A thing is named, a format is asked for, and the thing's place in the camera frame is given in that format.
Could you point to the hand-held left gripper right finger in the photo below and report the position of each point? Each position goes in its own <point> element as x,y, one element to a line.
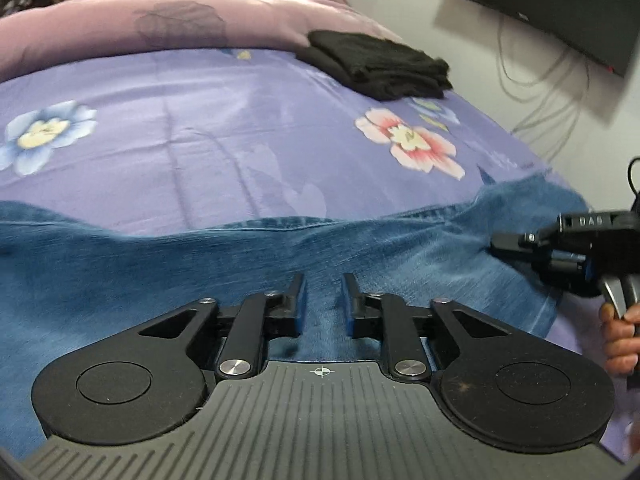
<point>348,305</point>

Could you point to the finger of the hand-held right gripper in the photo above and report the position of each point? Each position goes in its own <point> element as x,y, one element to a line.
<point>515,246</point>

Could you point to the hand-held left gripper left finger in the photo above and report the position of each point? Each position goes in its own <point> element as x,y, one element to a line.
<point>299,305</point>

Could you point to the blue jeans pants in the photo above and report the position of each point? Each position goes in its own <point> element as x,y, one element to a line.
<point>150,270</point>

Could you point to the folded black pants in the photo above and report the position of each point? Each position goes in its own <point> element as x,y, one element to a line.
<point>380,67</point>

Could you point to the person's right hand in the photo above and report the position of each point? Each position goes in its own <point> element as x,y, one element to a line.
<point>622,345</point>

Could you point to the purple floral bed sheet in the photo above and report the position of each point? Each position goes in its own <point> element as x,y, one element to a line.
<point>200,135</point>

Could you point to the pink quilt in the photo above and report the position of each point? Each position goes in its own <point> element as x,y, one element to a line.
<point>100,20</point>

